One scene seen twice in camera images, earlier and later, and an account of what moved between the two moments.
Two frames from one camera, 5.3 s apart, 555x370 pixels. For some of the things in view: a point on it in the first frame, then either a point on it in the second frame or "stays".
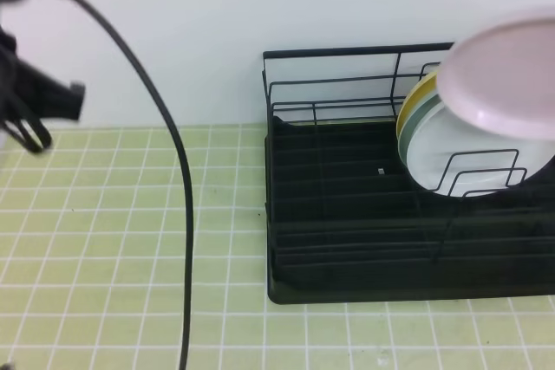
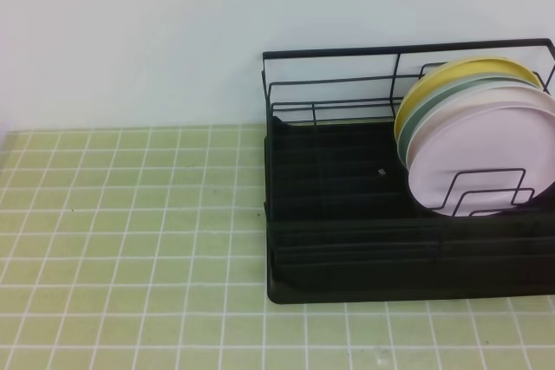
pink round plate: (500, 72) → (489, 161)
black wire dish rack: (346, 222) stays
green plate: (425, 110) stays
